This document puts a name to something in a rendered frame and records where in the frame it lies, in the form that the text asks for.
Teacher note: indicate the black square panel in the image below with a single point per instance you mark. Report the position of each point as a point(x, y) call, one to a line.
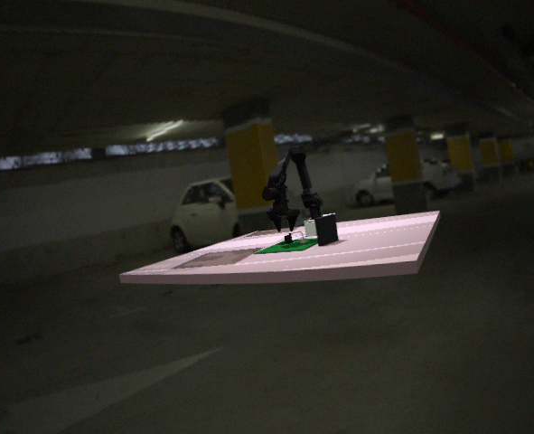
point(326, 229)

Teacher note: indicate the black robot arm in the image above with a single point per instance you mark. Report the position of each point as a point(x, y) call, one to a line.
point(276, 188)

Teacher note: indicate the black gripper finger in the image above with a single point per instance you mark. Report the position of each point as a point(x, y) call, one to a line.
point(277, 222)
point(291, 222)

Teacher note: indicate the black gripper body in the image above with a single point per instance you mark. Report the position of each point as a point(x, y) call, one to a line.
point(286, 212)

